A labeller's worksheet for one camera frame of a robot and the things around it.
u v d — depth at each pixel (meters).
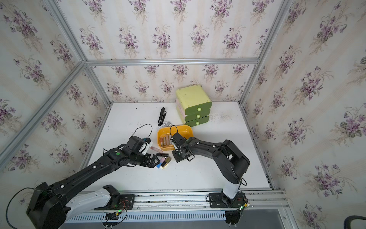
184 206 0.73
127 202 0.73
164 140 0.95
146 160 0.70
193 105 0.88
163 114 1.08
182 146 0.67
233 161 0.47
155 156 0.72
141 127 0.76
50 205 0.38
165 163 0.85
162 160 0.85
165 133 1.00
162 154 0.89
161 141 0.95
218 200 0.75
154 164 0.70
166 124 1.04
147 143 0.75
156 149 0.92
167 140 0.96
